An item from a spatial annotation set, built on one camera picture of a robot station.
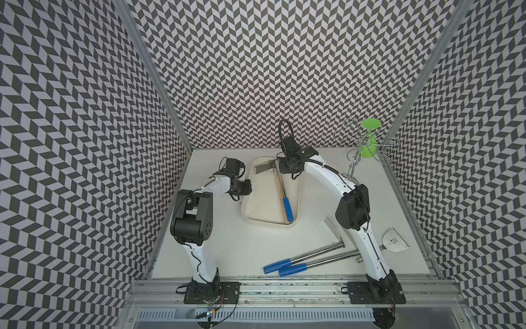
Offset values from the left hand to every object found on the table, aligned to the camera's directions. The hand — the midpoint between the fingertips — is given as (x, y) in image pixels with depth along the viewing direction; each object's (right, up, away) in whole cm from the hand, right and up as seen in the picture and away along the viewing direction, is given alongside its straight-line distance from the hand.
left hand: (248, 190), depth 98 cm
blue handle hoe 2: (+22, -27, -21) cm, 40 cm away
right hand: (+18, +10, -2) cm, 21 cm away
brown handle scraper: (+62, -19, -13) cm, 66 cm away
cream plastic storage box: (+13, -4, -2) cm, 13 cm away
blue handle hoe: (+11, -27, -21) cm, 36 cm away
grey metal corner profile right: (+77, +36, +3) cm, 85 cm away
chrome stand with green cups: (+47, +24, -19) cm, 56 cm away
